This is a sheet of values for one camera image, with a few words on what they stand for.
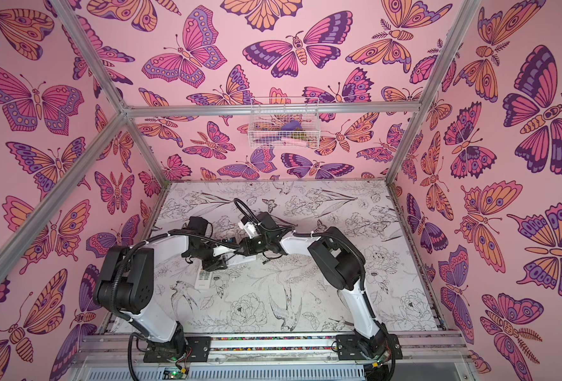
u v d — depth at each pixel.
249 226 0.88
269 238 0.78
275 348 0.75
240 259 0.92
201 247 0.75
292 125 0.95
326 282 0.58
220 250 0.85
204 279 0.87
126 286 0.47
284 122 0.96
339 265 0.54
